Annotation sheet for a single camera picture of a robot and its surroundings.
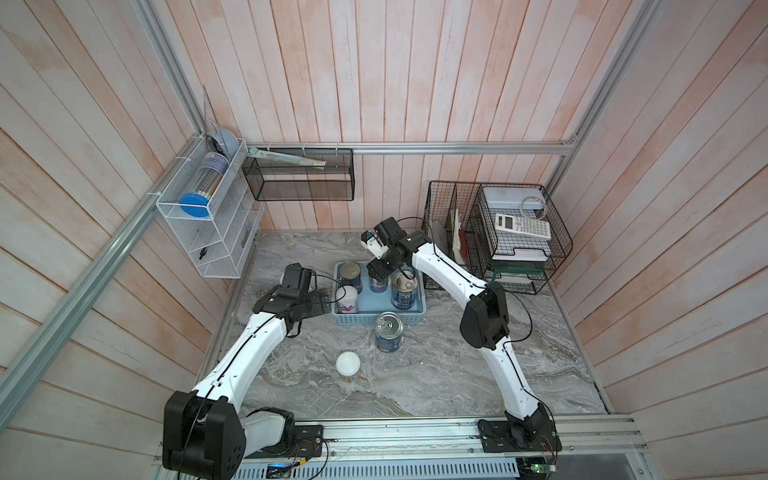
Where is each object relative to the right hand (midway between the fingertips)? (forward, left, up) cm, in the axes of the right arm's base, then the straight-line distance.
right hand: (376, 265), depth 96 cm
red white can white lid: (-14, +9, 0) cm, 16 cm away
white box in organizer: (+20, -47, +11) cm, 53 cm away
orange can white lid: (-31, +7, -4) cm, 32 cm away
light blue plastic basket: (-8, +2, -12) cm, 14 cm away
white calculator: (+8, -49, +10) cm, 50 cm away
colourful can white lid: (-4, -1, -7) cm, 8 cm away
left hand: (-17, +18, +2) cm, 25 cm away
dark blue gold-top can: (-4, +8, -1) cm, 9 cm away
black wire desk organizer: (+6, -42, +10) cm, 43 cm away
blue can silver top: (-10, -9, -1) cm, 13 cm away
